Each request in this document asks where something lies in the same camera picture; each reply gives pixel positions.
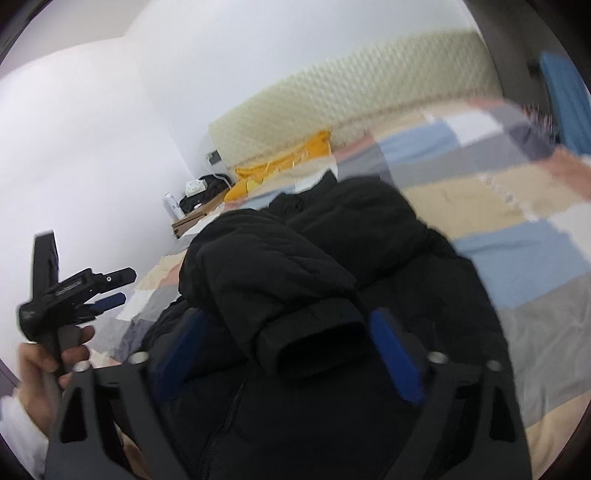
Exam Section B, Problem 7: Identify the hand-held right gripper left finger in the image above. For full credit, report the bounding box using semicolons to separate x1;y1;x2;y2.
44;308;209;480

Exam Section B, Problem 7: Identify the white bottle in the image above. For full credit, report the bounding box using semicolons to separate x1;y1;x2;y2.
163;192;182;223

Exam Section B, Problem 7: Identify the blue cloth-covered chair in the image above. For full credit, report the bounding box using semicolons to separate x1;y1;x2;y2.
538;51;591;154

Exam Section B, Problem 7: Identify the checkered bed blanket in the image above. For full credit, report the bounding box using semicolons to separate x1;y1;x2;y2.
90;98;591;464

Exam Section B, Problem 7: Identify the person's left hand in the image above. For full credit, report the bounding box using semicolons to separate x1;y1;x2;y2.
17;325;96;418

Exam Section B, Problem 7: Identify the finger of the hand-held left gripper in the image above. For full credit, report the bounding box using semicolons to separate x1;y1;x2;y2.
95;267;138;296
85;292;127;320

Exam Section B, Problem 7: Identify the wooden nightstand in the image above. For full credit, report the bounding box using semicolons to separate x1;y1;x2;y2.
171;202;232;239

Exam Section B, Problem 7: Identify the black bag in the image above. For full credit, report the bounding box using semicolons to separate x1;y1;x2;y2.
178;174;232;214

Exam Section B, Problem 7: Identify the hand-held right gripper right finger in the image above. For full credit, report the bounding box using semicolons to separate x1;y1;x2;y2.
368;308;530;480

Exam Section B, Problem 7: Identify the yellow pillow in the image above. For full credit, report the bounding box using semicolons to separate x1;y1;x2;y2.
224;130;334;205

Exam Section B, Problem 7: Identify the cream quilted headboard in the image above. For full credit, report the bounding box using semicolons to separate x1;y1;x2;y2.
208;30;505;171

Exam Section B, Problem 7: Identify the black puffer jacket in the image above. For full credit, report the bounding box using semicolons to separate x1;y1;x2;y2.
140;170;525;480

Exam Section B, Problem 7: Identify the white charging cable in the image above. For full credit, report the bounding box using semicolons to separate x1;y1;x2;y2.
247;148;319;185

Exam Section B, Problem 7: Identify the person's left forearm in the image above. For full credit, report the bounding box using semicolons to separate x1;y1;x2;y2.
0;394;51;480

